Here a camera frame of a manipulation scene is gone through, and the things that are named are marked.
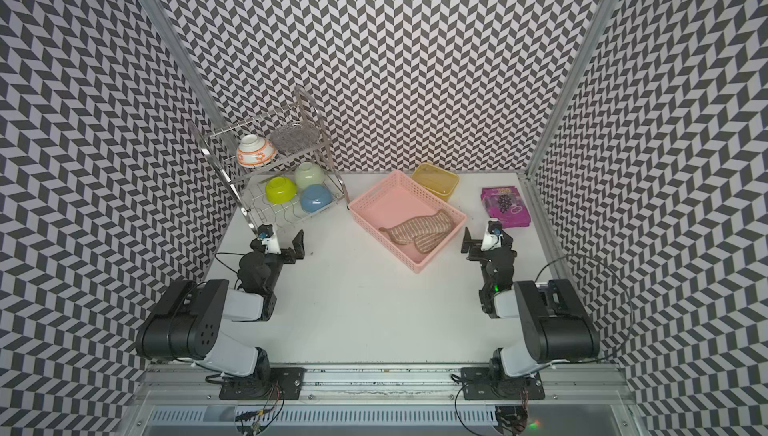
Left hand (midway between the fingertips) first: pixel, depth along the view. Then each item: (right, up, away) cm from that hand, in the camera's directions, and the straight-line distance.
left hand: (286, 232), depth 91 cm
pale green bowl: (+2, +19, +16) cm, 25 cm away
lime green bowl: (-6, +13, +11) cm, 18 cm away
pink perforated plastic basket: (+32, +10, +20) cm, 39 cm away
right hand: (+60, 0, 0) cm, 60 cm away
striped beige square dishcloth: (+44, -1, +6) cm, 44 cm away
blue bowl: (+6, +11, +8) cm, 15 cm away
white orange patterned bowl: (-5, +23, -10) cm, 26 cm away
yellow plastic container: (+51, +17, +26) cm, 59 cm away
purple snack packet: (+71, +8, +11) cm, 73 cm away
